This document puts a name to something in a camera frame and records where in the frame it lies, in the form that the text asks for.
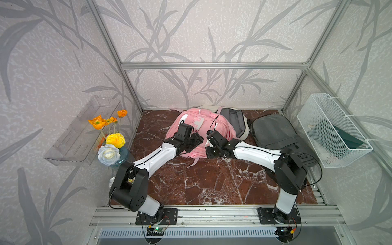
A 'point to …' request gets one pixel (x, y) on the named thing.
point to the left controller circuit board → (155, 231)
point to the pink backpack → (203, 120)
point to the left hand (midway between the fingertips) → (201, 140)
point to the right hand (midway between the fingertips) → (206, 151)
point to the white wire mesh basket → (321, 106)
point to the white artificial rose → (108, 154)
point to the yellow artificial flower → (117, 139)
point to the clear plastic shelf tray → (79, 144)
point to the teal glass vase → (123, 152)
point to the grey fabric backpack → (277, 132)
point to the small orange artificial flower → (122, 113)
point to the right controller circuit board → (284, 234)
